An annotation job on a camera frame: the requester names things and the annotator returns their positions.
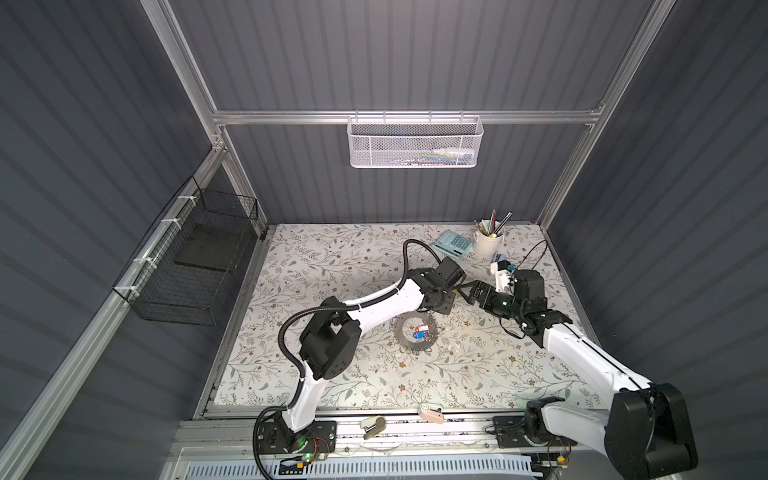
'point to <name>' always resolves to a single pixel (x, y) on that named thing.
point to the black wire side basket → (183, 266)
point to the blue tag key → (419, 334)
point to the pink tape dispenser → (433, 416)
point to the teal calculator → (454, 243)
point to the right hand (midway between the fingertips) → (471, 294)
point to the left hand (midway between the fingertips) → (444, 302)
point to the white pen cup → (487, 246)
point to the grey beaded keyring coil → (406, 345)
